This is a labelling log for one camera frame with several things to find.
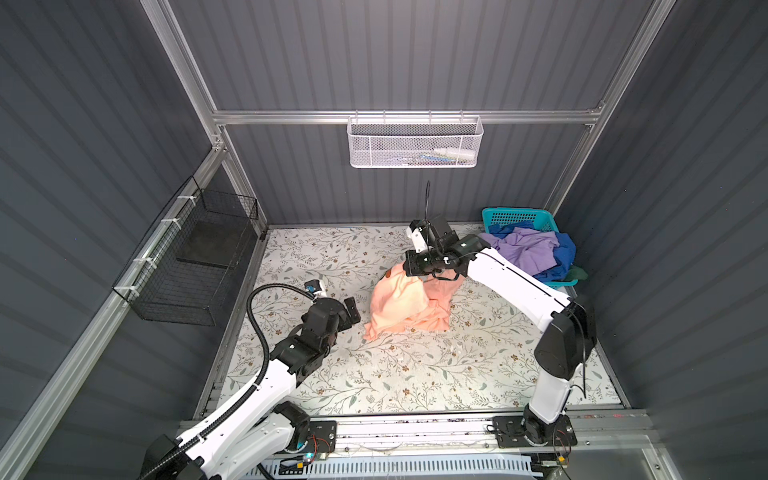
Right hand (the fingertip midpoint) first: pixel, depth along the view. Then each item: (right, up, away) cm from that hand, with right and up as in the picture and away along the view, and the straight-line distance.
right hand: (406, 267), depth 83 cm
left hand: (-18, -10, -3) cm, 21 cm away
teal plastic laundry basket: (+53, +17, +29) cm, 63 cm away
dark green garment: (+54, -2, +9) cm, 55 cm away
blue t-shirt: (+51, +4, +10) cm, 52 cm away
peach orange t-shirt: (-1, -10, -2) cm, 10 cm away
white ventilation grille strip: (-29, -48, -11) cm, 57 cm away
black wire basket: (-55, -1, -12) cm, 57 cm away
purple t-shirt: (+39, +5, +11) cm, 41 cm away
